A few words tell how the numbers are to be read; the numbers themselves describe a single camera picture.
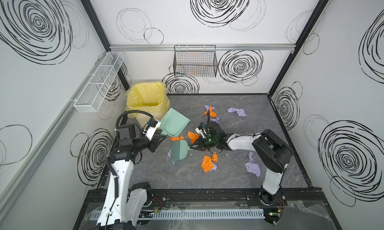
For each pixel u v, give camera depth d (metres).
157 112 0.83
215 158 0.86
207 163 0.85
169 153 0.89
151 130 0.64
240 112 1.07
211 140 0.77
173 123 0.78
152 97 0.96
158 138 0.68
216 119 1.02
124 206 0.42
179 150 0.87
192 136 0.94
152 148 0.65
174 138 0.94
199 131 0.86
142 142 0.63
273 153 0.49
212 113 1.08
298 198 0.74
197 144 0.81
